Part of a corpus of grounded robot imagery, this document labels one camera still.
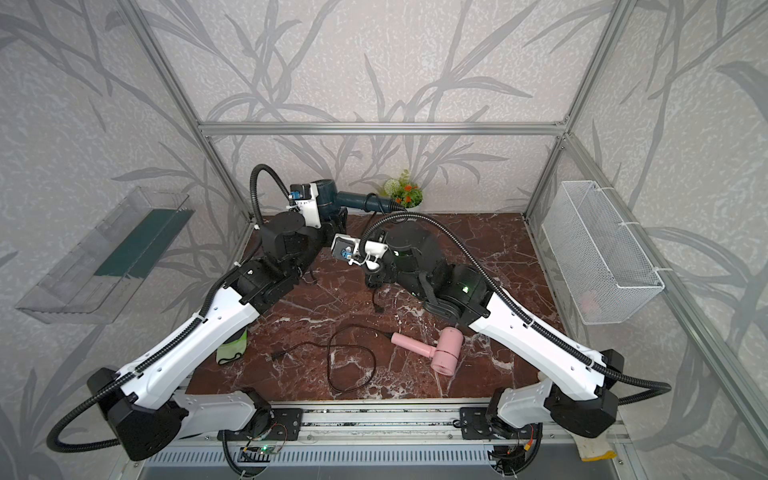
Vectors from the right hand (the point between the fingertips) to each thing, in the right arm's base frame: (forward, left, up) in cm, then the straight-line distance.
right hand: (367, 233), depth 60 cm
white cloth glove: (-33, -52, -40) cm, 73 cm away
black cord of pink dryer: (-7, +15, -41) cm, 44 cm away
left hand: (+10, +8, -3) cm, 13 cm away
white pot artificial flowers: (+41, -7, -25) cm, 49 cm away
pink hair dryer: (-12, -18, -36) cm, 43 cm away
